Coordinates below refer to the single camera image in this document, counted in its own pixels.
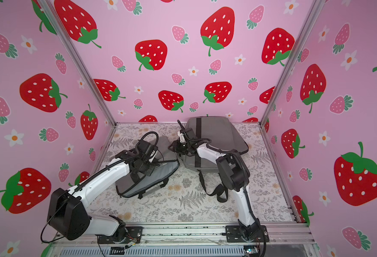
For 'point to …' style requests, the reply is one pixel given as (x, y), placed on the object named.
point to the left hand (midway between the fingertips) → (151, 166)
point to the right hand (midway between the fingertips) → (167, 149)
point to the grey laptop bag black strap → (220, 132)
